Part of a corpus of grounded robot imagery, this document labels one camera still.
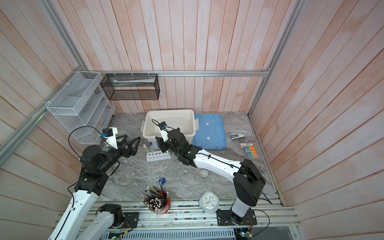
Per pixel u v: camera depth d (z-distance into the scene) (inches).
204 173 34.5
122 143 28.0
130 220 28.8
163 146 27.1
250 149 38.7
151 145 34.0
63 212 30.7
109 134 22.9
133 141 24.7
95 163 20.2
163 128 25.5
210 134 42.2
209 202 30.1
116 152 23.7
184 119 41.7
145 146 32.9
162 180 33.8
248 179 17.3
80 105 29.1
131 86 40.6
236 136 41.1
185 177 34.8
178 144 24.1
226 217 29.6
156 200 24.8
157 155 36.6
